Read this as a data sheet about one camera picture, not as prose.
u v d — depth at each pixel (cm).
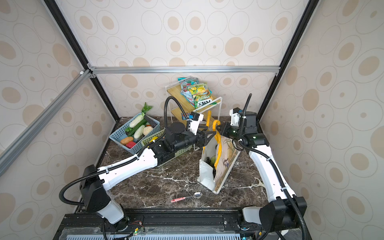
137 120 109
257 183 87
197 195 81
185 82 90
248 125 56
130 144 97
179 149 58
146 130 103
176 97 87
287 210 38
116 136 103
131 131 104
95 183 42
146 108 112
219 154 71
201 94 79
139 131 106
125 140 100
